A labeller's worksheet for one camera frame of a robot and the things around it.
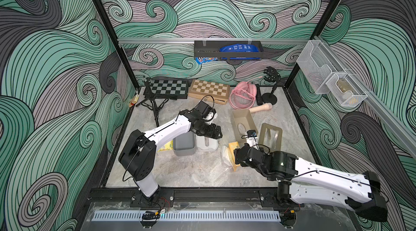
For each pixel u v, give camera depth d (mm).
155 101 985
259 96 1111
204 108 684
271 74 964
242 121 1027
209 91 1124
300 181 459
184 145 907
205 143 901
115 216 698
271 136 899
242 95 1141
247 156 511
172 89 1141
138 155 446
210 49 941
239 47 914
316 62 794
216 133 745
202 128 716
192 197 743
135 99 1104
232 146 809
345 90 649
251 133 632
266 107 1041
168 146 835
